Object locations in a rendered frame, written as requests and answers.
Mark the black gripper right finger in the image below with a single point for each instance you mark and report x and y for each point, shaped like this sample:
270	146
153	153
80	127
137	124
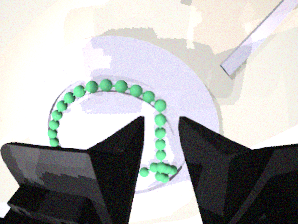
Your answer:
227	176

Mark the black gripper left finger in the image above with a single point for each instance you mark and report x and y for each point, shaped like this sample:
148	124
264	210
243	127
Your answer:
106	173

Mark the pale lavender round bead board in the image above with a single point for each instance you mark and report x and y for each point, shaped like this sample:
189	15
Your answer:
92	118

